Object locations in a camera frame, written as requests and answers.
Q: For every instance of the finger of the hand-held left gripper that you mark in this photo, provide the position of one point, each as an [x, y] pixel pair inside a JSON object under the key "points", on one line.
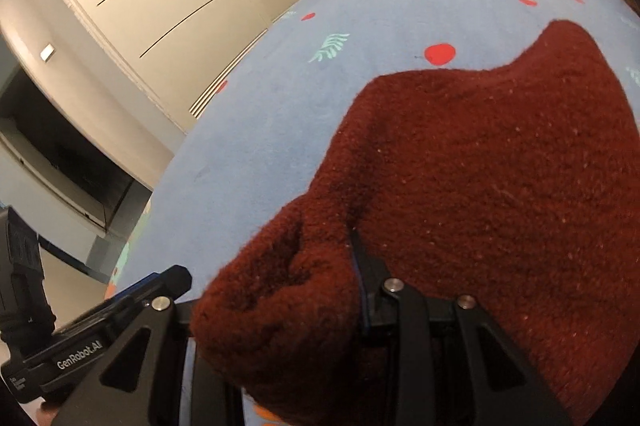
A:
{"points": [[160, 283]]}

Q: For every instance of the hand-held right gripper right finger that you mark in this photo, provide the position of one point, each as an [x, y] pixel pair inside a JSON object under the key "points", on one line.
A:
{"points": [[380, 306]]}

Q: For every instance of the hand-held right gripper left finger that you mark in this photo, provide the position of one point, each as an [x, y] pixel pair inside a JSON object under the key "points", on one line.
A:
{"points": [[165, 321]]}

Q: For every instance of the dark red knit sweater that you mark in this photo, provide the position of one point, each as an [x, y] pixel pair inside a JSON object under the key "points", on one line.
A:
{"points": [[475, 206]]}

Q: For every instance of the blue printed bed blanket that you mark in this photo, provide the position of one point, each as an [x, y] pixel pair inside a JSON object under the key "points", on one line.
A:
{"points": [[280, 81]]}

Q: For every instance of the grey wall switch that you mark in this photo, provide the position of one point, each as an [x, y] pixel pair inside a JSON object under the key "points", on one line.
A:
{"points": [[47, 54]]}

